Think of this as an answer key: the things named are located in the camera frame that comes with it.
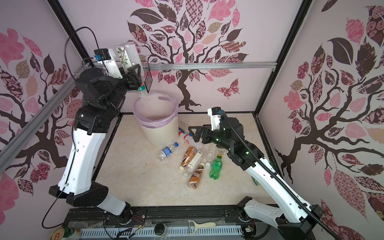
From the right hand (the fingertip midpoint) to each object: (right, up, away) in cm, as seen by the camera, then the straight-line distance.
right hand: (197, 125), depth 63 cm
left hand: (-24, +21, -8) cm, 33 cm away
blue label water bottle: (-19, -17, +29) cm, 38 cm away
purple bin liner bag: (-26, +10, +28) cm, 40 cm away
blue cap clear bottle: (-7, -5, +41) cm, 42 cm away
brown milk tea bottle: (-1, -29, +17) cm, 34 cm away
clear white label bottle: (-2, -23, +24) cm, 33 cm away
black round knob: (-16, -44, -1) cm, 47 cm away
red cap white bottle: (-4, -10, +35) cm, 37 cm away
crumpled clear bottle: (+10, -18, +32) cm, 38 cm away
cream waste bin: (-20, -6, +24) cm, 32 cm away
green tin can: (-55, -45, -2) cm, 71 cm away
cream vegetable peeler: (+6, -48, +8) cm, 49 cm away
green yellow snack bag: (+35, -33, +20) cm, 52 cm away
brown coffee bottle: (-4, -17, +29) cm, 34 cm away
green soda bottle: (+12, -25, +22) cm, 35 cm away
